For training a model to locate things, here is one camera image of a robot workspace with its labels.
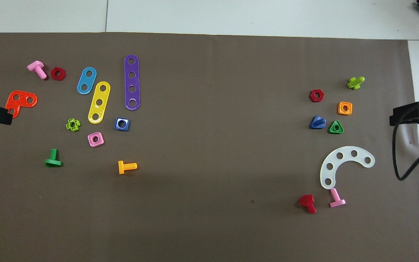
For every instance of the blue triangle-head screw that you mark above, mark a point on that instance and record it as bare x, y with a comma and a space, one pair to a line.
316, 123

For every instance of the blue square nut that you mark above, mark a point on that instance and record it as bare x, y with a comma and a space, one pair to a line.
117, 127

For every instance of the lime green cross-head screw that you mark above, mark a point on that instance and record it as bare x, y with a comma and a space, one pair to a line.
355, 83

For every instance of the pink plastic screw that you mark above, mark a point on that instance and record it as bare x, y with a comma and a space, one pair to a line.
335, 194
36, 66

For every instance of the orange square nut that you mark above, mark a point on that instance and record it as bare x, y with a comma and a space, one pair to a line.
340, 111

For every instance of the red hexagon nut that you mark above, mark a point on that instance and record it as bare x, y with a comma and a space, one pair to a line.
53, 72
312, 96

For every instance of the green plastic screw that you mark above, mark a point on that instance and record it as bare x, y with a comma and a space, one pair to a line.
53, 154

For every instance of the green triangle nut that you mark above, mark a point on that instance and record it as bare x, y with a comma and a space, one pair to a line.
331, 130

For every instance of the lime green cross nut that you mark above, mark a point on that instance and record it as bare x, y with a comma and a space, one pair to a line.
69, 126

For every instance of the pink square nut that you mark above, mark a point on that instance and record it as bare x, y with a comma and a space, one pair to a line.
100, 142

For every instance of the red plastic screw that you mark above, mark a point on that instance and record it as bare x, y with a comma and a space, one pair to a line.
307, 201

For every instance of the orange plastic screw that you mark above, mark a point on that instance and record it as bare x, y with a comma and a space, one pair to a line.
127, 166

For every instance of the orange three-hole corner plate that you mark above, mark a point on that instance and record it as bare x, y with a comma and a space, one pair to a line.
21, 104

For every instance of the white curved five-hole strip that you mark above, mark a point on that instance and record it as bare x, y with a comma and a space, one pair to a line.
347, 152

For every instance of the light blue two-hole strip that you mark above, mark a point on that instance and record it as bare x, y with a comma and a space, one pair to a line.
87, 80

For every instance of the yellow three-hole strip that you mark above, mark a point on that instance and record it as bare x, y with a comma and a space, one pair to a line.
101, 95

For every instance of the purple four-hole strip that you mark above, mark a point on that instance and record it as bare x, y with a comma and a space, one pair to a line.
132, 82

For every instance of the brown table mat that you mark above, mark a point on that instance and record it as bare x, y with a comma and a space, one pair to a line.
209, 182

